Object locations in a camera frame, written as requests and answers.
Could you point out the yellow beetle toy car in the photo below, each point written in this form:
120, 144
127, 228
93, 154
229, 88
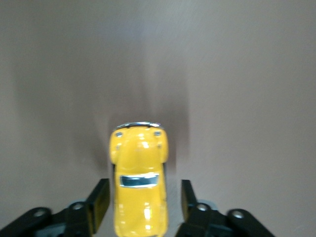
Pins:
140, 197

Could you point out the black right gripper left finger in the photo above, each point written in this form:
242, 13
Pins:
98, 205

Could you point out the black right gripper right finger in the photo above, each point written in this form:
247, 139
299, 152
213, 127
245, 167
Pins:
190, 207

